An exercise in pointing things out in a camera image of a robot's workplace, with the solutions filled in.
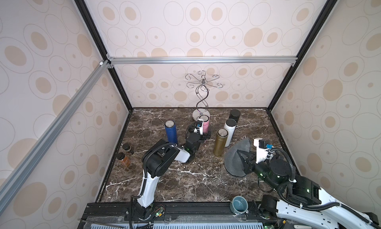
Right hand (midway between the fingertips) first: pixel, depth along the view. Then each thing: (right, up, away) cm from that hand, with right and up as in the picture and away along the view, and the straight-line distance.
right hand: (242, 150), depth 64 cm
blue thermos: (-34, +9, +18) cm, 40 cm away
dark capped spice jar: (-60, -3, +23) cm, 65 cm away
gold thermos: (-6, +1, +20) cm, 21 cm away
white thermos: (-1, +11, +19) cm, 22 cm away
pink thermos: (-14, +11, +21) cm, 28 cm away
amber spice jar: (-61, -10, +22) cm, 65 cm away
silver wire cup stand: (-15, +37, +28) cm, 49 cm away
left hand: (-13, +12, +27) cm, 32 cm away
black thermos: (+3, +17, +25) cm, 31 cm away
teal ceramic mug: (+2, -30, +12) cm, 33 cm away
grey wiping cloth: (-4, -5, +2) cm, 7 cm away
